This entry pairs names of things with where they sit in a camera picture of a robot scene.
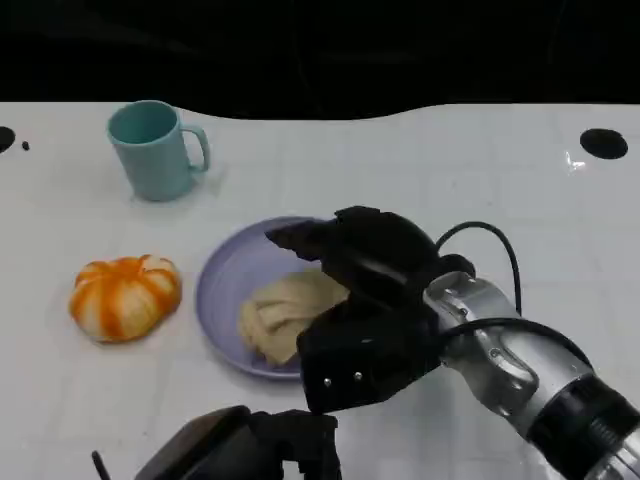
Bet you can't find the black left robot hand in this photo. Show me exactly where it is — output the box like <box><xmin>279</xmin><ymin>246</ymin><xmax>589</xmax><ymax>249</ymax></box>
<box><xmin>133</xmin><ymin>405</ymin><xmax>344</xmax><ymax>480</ymax></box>

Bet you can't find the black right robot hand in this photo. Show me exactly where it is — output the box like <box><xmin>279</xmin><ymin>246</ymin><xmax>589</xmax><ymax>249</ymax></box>
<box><xmin>263</xmin><ymin>204</ymin><xmax>477</xmax><ymax>314</ymax></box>

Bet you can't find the beige towel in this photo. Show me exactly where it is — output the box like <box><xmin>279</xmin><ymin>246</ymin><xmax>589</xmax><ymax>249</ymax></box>
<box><xmin>237</xmin><ymin>267</ymin><xmax>352</xmax><ymax>367</ymax></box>

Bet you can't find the lilac plate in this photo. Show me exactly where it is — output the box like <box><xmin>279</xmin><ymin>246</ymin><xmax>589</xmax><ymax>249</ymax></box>
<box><xmin>195</xmin><ymin>215</ymin><xmax>352</xmax><ymax>383</ymax></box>

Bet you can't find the orange and white bread roll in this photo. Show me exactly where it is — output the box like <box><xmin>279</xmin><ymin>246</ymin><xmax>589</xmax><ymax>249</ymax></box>
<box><xmin>68</xmin><ymin>254</ymin><xmax>183</xmax><ymax>345</ymax></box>

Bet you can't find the black backdrop curtain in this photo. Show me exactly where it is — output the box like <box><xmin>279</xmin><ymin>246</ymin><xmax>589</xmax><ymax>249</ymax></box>
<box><xmin>0</xmin><ymin>0</ymin><xmax>640</xmax><ymax>122</ymax></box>

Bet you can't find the pale green mug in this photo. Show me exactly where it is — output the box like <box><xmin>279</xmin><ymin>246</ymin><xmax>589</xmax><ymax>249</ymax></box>
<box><xmin>106</xmin><ymin>99</ymin><xmax>212</xmax><ymax>203</ymax></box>

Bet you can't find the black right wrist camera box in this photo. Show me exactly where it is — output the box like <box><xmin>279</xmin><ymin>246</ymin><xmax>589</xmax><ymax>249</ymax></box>
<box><xmin>296</xmin><ymin>294</ymin><xmax>445</xmax><ymax>416</ymax></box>

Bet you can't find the black looping arm cable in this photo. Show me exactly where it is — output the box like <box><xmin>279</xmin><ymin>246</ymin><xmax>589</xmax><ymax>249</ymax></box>
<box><xmin>435</xmin><ymin>221</ymin><xmax>524</xmax><ymax>317</ymax></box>

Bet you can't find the short black cable stub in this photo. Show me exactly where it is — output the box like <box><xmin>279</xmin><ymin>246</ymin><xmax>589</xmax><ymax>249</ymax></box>
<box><xmin>91</xmin><ymin>450</ymin><xmax>115</xmax><ymax>480</ymax></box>

